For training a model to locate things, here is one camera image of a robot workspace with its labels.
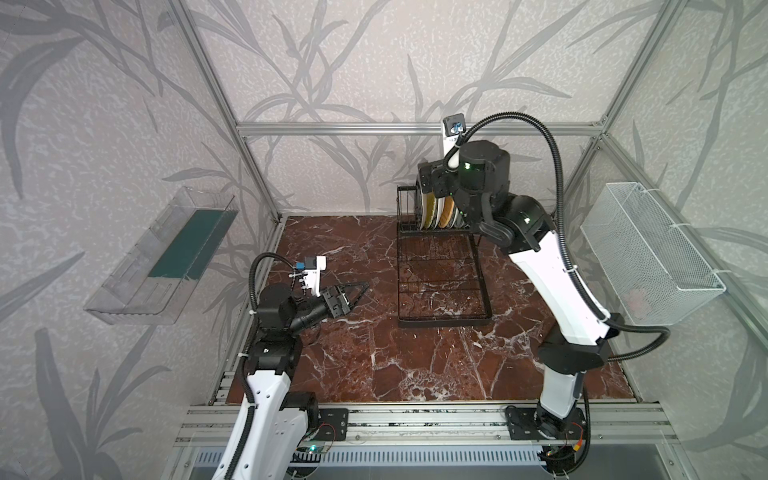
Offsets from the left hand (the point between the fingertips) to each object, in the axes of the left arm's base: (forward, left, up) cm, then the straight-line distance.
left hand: (361, 292), depth 68 cm
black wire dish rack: (+20, -23, -26) cm, 40 cm away
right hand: (+18, -18, +25) cm, 36 cm away
